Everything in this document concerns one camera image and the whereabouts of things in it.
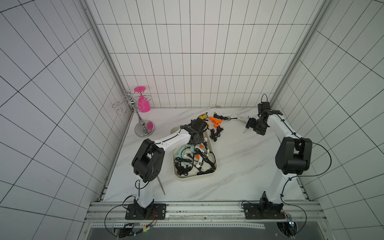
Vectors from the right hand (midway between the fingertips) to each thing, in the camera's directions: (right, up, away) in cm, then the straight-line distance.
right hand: (246, 126), depth 96 cm
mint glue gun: (-43, -16, -8) cm, 46 cm away
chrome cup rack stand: (-73, +16, +2) cm, 75 cm away
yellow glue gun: (-27, +7, +18) cm, 33 cm away
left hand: (-33, -10, -3) cm, 35 cm away
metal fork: (-55, -30, -12) cm, 64 cm away
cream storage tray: (-35, -21, -6) cm, 41 cm away
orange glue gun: (-18, +3, +12) cm, 22 cm away
